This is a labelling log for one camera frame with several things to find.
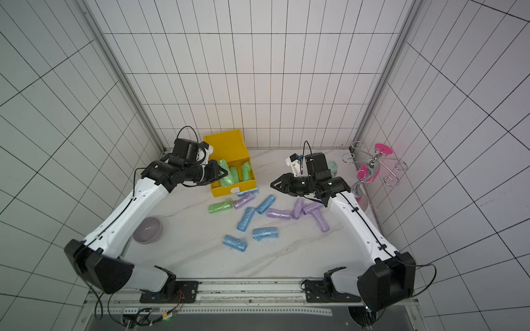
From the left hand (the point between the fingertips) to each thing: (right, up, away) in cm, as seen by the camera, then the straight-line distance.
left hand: (224, 177), depth 74 cm
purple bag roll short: (+36, -15, +18) cm, 43 cm away
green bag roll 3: (-5, -14, +18) cm, 24 cm away
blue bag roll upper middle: (+15, -14, +21) cm, 29 cm away
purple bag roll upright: (+30, -16, +18) cm, 38 cm away
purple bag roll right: (+40, -20, +16) cm, 47 cm away
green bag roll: (+1, -1, 0) cm, 2 cm away
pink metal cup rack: (+57, +6, +3) cm, 57 cm away
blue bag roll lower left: (+3, -27, +8) cm, 29 cm away
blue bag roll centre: (+5, -22, +14) cm, 26 cm away
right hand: (+19, -2, 0) cm, 19 cm away
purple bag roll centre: (+22, -17, +16) cm, 32 cm away
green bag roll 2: (+7, +2, +13) cm, 15 cm away
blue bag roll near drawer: (+4, -9, +24) cm, 26 cm away
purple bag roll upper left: (+5, -12, +22) cm, 25 cm away
